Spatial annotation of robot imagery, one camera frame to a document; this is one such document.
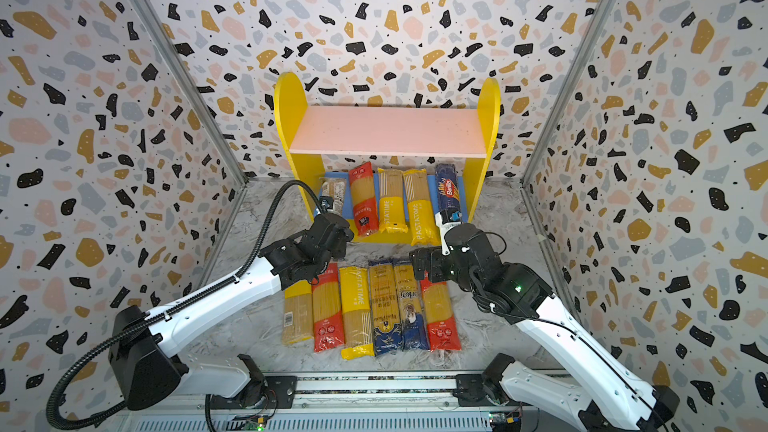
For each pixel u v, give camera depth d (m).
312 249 0.57
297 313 0.84
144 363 0.38
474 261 0.46
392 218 0.88
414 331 0.82
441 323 0.83
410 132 0.78
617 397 0.38
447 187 0.95
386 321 0.83
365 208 0.89
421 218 0.90
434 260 0.58
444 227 0.60
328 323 0.82
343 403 0.73
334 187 0.85
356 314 0.85
